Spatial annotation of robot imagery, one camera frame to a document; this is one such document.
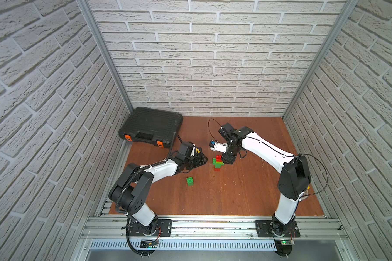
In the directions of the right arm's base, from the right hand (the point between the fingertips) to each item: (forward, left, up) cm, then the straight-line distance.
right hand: (230, 154), depth 87 cm
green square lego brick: (-11, +23, -7) cm, 26 cm away
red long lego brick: (-6, +8, +7) cm, 12 cm away
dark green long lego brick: (-5, +8, -1) cm, 9 cm away
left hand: (0, +13, -4) cm, 14 cm away
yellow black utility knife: (+9, +17, -10) cm, 22 cm away
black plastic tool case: (+28, +48, -4) cm, 56 cm away
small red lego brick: (-4, +8, -9) cm, 13 cm away
